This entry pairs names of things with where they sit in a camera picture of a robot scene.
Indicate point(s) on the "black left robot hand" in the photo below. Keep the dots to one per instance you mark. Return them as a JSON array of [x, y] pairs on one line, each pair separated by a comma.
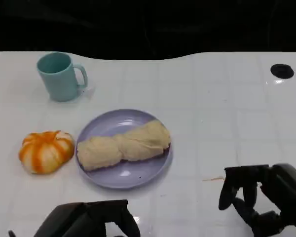
[[84, 222]]

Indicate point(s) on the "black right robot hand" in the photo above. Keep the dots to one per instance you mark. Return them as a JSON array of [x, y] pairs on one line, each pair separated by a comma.
[[286, 192]]

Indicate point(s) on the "beige towel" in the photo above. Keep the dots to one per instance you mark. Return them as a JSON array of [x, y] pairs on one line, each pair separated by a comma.
[[138, 143]]

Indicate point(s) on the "lilac plate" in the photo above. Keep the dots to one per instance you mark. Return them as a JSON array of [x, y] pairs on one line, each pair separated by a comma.
[[123, 176]]

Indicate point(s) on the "orange and white bread roll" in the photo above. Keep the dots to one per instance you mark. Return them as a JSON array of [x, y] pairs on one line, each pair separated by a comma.
[[45, 153]]

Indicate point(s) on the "black table grommet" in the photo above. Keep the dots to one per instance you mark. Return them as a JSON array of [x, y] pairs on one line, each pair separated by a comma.
[[282, 71]]

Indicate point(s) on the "pale green mug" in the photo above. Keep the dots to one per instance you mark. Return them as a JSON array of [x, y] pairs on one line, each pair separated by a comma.
[[61, 84]]

